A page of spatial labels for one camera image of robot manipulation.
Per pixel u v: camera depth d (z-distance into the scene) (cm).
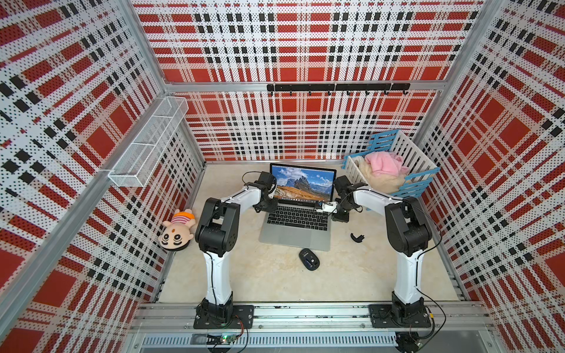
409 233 54
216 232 55
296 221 98
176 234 85
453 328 165
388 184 101
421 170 99
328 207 89
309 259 84
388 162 101
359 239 93
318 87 88
